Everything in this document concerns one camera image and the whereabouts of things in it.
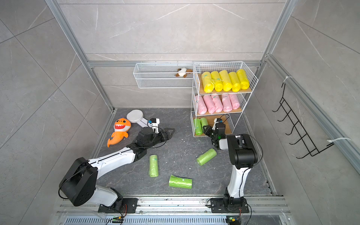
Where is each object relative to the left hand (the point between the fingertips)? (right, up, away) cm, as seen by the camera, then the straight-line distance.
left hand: (173, 129), depth 81 cm
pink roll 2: (+27, +16, +2) cm, 31 cm away
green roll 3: (+22, +4, +23) cm, 32 cm away
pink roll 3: (+33, +16, +2) cm, 36 cm away
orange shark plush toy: (-39, +1, +17) cm, 42 cm away
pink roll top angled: (+22, +15, +2) cm, 27 cm away
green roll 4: (+20, -18, +7) cm, 28 cm away
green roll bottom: (+5, -30, -3) cm, 31 cm away
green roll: (-12, -23, +3) cm, 26 cm away
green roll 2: (+17, -1, +20) cm, 26 cm away
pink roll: (+17, +13, 0) cm, 21 cm away
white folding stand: (-31, +8, +29) cm, 44 cm away
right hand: (+23, +1, +21) cm, 31 cm away
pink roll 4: (+37, +17, +3) cm, 41 cm away
